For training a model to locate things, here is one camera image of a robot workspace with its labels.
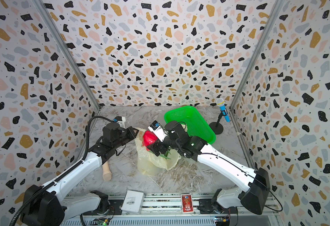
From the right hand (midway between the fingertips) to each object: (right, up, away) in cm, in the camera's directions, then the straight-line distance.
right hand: (150, 138), depth 68 cm
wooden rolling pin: (-28, -22, +14) cm, 38 cm away
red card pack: (+18, -35, +6) cm, 40 cm away
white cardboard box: (-9, -33, +3) cm, 34 cm away
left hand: (-8, +5, +10) cm, 14 cm away
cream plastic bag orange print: (-2, -15, +6) cm, 16 cm away
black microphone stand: (+44, +4, +38) cm, 58 cm away
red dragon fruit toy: (-1, 0, -2) cm, 2 cm away
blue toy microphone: (+41, +20, +21) cm, 50 cm away
